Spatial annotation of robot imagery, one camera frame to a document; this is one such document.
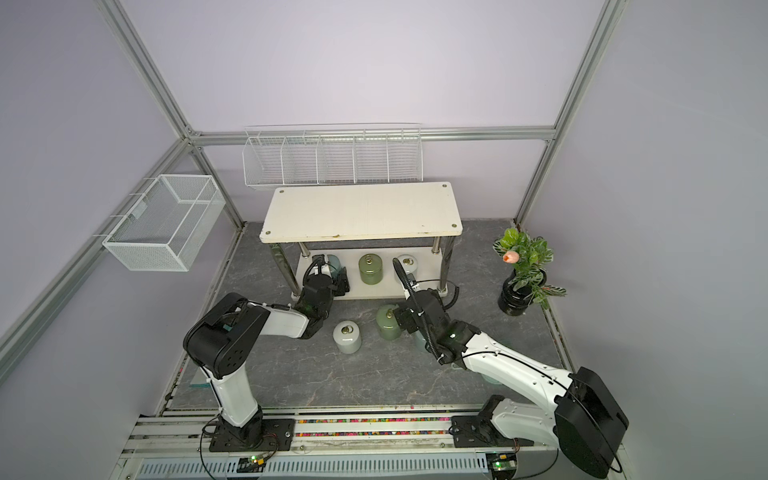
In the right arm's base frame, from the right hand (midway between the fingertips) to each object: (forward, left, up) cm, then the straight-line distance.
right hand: (412, 297), depth 83 cm
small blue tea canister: (+12, +24, -1) cm, 27 cm away
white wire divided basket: (+46, +27, +16) cm, 55 cm away
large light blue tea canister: (-10, -2, -8) cm, 13 cm away
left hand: (+14, +24, -7) cm, 28 cm away
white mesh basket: (+18, +70, +12) cm, 73 cm away
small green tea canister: (+11, +12, -2) cm, 17 cm away
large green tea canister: (-4, +7, -7) cm, 11 cm away
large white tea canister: (-8, +18, -7) cm, 22 cm away
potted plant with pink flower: (-2, -28, +9) cm, 29 cm away
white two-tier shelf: (+8, +12, +20) cm, 24 cm away
